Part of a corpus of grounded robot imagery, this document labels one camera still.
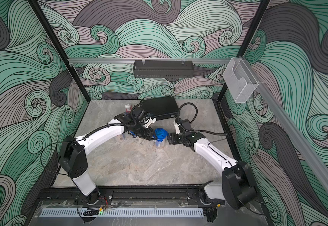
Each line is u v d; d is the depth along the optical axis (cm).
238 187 40
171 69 95
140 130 71
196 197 73
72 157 44
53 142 85
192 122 76
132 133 69
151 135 72
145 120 74
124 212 70
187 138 64
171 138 76
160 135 83
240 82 76
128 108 109
